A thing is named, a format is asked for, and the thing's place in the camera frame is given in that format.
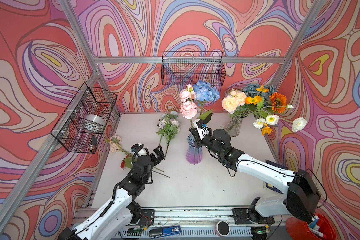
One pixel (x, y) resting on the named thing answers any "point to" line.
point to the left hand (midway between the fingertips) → (158, 148)
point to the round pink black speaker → (222, 228)
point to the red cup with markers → (319, 227)
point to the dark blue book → (277, 165)
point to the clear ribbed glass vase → (233, 126)
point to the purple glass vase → (193, 154)
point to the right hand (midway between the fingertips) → (191, 131)
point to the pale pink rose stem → (115, 146)
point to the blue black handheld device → (155, 233)
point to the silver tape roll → (92, 122)
